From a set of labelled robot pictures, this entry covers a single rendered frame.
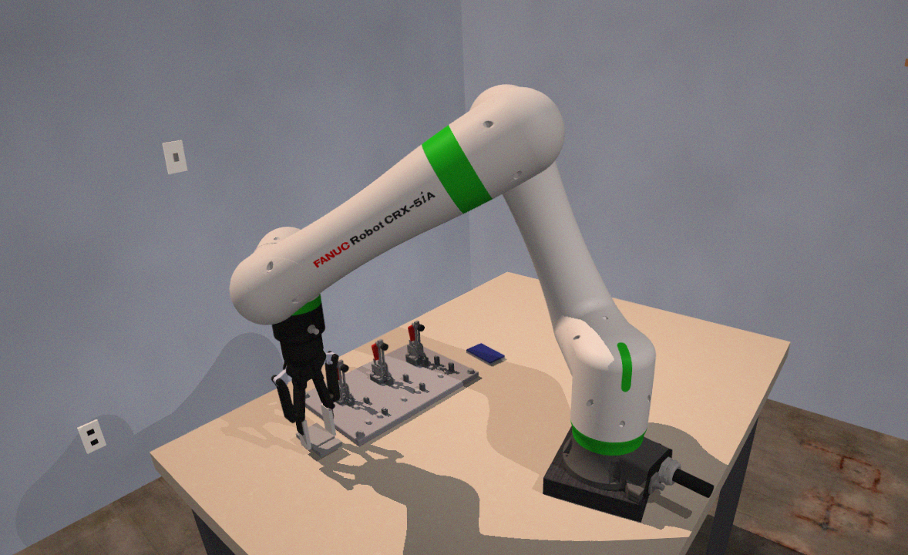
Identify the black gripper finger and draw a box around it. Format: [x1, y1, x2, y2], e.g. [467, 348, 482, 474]
[271, 366, 311, 450]
[312, 351, 340, 436]

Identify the blue rectangular plate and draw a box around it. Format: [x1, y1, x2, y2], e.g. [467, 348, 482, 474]
[466, 343, 505, 366]

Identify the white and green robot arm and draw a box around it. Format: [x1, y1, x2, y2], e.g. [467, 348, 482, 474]
[230, 85, 714, 503]

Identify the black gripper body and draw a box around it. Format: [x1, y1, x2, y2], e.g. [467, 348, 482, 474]
[280, 335, 326, 382]

